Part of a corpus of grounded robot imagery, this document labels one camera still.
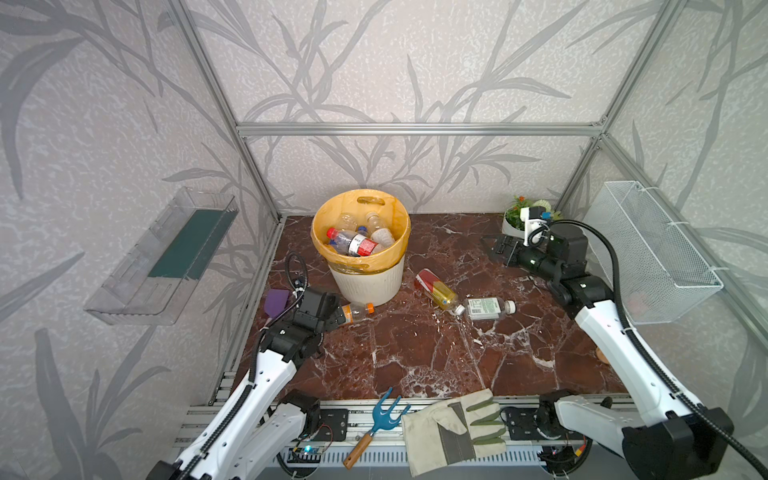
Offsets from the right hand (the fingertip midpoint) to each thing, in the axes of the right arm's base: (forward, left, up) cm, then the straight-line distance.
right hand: (491, 230), depth 74 cm
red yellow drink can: (-2, +12, -25) cm, 28 cm away
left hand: (-12, +43, -16) cm, 47 cm away
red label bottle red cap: (-1, +36, -4) cm, 37 cm away
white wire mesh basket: (-15, -32, +4) cm, 36 cm away
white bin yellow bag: (-5, +30, -14) cm, 34 cm away
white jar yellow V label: (+5, +28, -9) cm, 30 cm away
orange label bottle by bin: (-9, +38, -29) cm, 48 cm away
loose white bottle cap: (-8, +5, -28) cm, 29 cm away
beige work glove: (-40, +11, -29) cm, 51 cm away
